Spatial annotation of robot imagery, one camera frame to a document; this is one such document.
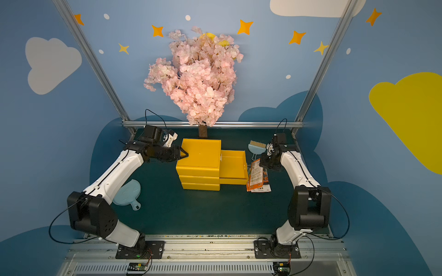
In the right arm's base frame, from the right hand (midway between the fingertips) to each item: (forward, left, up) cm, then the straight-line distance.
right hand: (265, 163), depth 90 cm
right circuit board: (-44, -6, -15) cm, 47 cm away
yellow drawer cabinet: (-12, +32, +9) cm, 35 cm away
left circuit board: (-48, +56, -13) cm, 75 cm away
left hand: (-3, +41, +9) cm, 42 cm away
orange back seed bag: (-6, +4, -6) cm, 9 cm away
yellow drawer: (-3, +16, -3) cm, 17 cm away
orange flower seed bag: (-9, -2, -11) cm, 14 cm away
